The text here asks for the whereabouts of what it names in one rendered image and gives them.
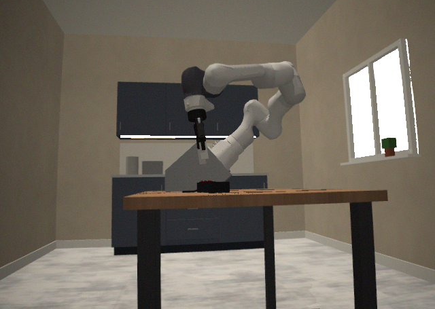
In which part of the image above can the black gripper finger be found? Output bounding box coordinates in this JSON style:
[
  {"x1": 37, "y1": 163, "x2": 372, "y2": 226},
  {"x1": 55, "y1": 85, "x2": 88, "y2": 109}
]
[
  {"x1": 194, "y1": 117, "x2": 209, "y2": 160},
  {"x1": 194, "y1": 128, "x2": 206, "y2": 165}
]

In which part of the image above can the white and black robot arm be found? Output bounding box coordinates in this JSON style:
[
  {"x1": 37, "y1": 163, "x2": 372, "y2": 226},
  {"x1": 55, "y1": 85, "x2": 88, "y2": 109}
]
[{"x1": 181, "y1": 61, "x2": 306, "y2": 170}]

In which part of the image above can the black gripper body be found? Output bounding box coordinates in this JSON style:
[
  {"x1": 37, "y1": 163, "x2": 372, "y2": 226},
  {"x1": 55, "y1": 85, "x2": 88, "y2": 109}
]
[{"x1": 188, "y1": 109, "x2": 207, "y2": 124}]

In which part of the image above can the black power strip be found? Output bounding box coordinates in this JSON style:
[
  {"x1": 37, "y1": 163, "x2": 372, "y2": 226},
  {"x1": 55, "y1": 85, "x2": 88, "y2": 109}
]
[{"x1": 182, "y1": 180, "x2": 230, "y2": 193}]

